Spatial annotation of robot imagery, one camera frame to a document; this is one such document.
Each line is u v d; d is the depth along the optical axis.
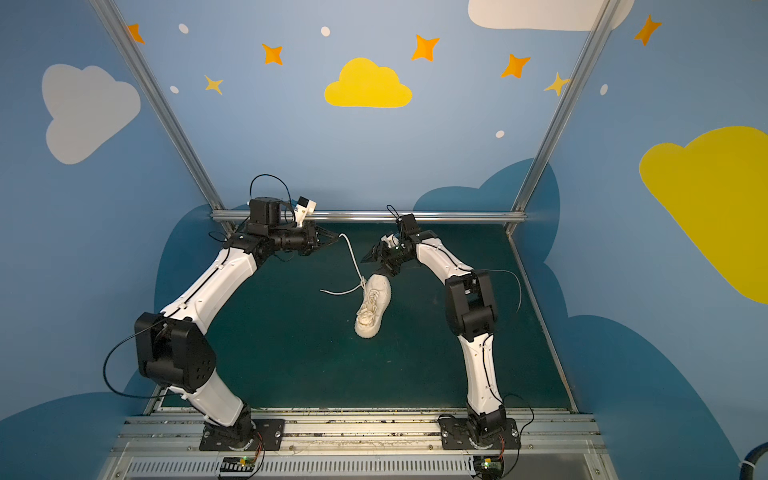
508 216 1.18
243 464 0.72
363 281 0.91
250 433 0.69
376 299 0.95
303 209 0.76
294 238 0.71
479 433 0.65
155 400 0.83
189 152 0.96
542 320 1.01
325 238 0.78
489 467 0.73
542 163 0.99
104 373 0.42
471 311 0.59
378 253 0.86
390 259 0.88
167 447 0.74
